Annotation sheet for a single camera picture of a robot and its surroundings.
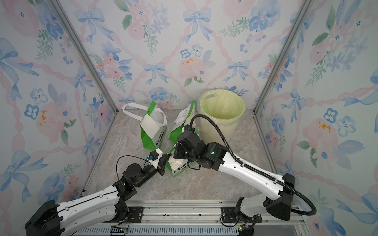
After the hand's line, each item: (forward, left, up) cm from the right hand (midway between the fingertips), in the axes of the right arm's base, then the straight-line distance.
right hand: (175, 148), depth 69 cm
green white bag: (+28, +14, -7) cm, 32 cm away
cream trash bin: (+35, -29, -7) cm, 46 cm away
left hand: (0, +3, -5) cm, 6 cm away
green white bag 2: (+31, -2, -11) cm, 33 cm away
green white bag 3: (-5, 0, -8) cm, 10 cm away
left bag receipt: (+17, +17, -4) cm, 25 cm away
